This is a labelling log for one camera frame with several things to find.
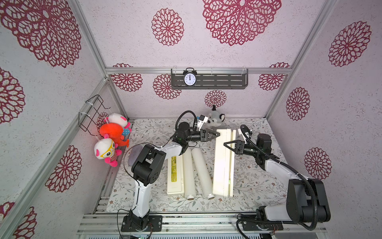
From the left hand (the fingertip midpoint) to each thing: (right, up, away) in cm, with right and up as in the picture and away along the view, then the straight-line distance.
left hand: (219, 136), depth 79 cm
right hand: (+3, -5, 0) cm, 6 cm away
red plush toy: (-62, +2, +12) cm, 64 cm away
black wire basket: (-67, +8, -4) cm, 68 cm away
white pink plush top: (-61, +11, +15) cm, 64 cm away
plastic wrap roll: (-9, -22, +7) cm, 24 cm away
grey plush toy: (0, +11, +15) cm, 19 cm away
